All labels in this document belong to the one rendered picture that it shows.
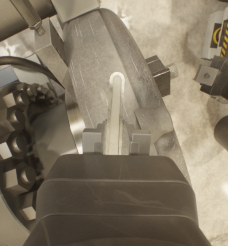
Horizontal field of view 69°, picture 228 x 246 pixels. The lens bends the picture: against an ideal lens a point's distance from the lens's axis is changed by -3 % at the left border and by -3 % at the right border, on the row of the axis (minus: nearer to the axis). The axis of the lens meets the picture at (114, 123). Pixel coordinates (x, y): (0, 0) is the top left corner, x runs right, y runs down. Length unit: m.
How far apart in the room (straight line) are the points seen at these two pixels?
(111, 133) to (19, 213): 0.36
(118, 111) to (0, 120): 0.37
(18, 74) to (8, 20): 0.62
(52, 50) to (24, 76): 0.73
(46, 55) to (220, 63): 0.31
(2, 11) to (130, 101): 0.30
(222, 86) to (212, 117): 1.09
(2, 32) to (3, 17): 0.03
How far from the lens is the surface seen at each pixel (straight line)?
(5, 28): 0.42
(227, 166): 1.77
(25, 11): 0.29
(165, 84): 0.48
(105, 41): 0.29
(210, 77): 0.35
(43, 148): 0.52
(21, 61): 0.55
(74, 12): 0.38
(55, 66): 0.30
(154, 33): 1.21
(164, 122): 0.22
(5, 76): 1.06
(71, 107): 0.43
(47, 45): 0.28
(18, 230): 0.50
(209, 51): 1.19
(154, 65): 0.47
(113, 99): 0.16
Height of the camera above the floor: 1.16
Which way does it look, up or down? 69 degrees down
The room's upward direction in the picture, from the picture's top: 174 degrees clockwise
